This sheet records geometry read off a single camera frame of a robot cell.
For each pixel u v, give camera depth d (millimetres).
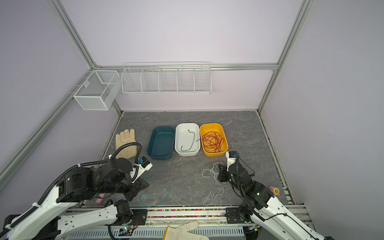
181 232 697
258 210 532
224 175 659
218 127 1050
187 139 1038
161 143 988
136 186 504
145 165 541
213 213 768
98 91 1015
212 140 1026
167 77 992
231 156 655
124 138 1050
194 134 1021
